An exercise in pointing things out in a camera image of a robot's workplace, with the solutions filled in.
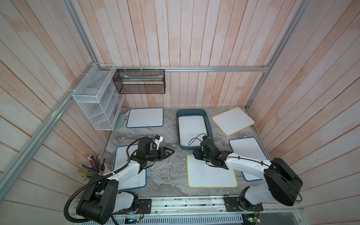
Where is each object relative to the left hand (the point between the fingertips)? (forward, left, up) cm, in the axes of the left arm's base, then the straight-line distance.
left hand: (172, 154), depth 82 cm
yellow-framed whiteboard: (+25, -14, -8) cm, 30 cm away
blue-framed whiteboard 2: (+10, -53, -9) cm, 55 cm away
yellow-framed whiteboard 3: (+36, -50, -12) cm, 62 cm away
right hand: (+4, -14, -5) cm, 16 cm away
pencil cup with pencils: (-7, +42, -1) cm, 43 cm away
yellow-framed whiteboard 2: (-8, -17, -11) cm, 22 cm away
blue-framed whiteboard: (+39, +24, -11) cm, 47 cm away
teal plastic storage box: (+37, -7, -3) cm, 38 cm away
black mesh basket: (+56, +26, +13) cm, 63 cm away
